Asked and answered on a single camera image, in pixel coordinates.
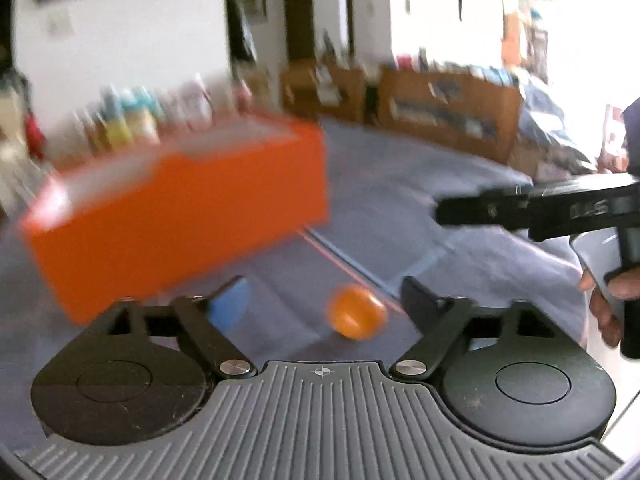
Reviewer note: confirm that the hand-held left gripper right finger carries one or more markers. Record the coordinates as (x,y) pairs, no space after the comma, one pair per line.
(417,301)

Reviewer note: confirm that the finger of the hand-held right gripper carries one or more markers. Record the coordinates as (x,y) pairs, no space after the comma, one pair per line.
(480,209)

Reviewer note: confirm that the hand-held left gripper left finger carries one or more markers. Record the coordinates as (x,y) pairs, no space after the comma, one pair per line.
(230,304)

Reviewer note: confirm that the small orange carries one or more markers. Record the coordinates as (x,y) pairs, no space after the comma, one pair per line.
(357,312)

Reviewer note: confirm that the orange cardboard box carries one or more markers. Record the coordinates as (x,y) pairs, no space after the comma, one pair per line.
(175,220)

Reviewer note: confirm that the person's right hand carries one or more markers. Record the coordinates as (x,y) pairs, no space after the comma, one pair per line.
(607,315)

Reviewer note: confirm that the wooden chair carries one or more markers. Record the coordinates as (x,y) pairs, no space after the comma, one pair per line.
(350,90)
(507,120)

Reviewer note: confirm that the blue plaid tablecloth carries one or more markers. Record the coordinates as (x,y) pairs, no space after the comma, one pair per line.
(380,170)

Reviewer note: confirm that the red folded umbrella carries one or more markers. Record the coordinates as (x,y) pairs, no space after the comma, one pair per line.
(34,132)

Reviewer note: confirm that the dark hanging jacket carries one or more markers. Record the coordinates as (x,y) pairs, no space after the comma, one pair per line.
(240,30)

